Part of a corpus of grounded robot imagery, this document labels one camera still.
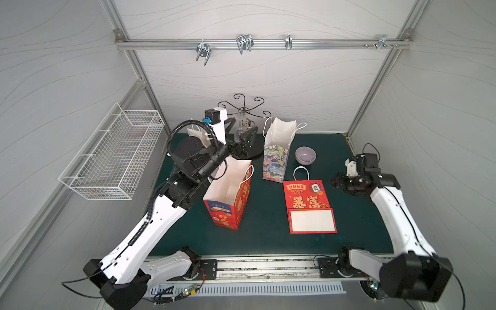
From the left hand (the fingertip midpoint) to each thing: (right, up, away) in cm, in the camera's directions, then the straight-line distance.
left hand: (244, 123), depth 55 cm
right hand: (+39, -21, +25) cm, 51 cm away
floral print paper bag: (+16, +1, +45) cm, 48 cm away
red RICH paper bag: (+29, -35, +34) cm, 57 cm away
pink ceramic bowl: (+32, -11, +52) cm, 62 cm away
